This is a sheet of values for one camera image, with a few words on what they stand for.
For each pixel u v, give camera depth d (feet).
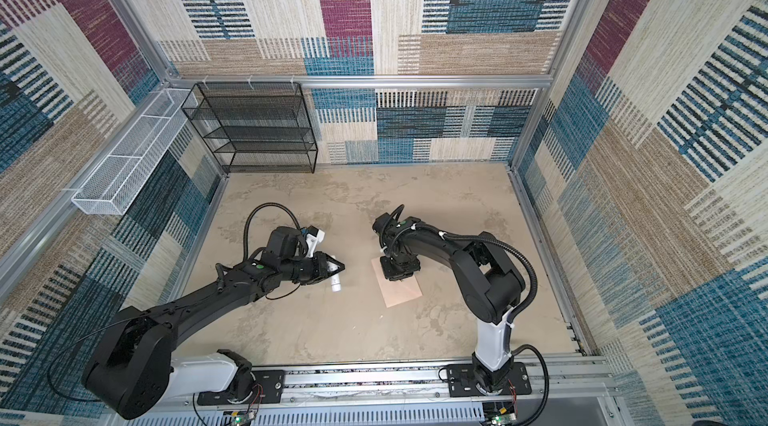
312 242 2.61
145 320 1.48
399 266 2.55
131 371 1.35
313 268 2.44
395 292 2.85
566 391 2.35
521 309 1.63
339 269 2.66
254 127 3.63
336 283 2.60
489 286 1.61
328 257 2.58
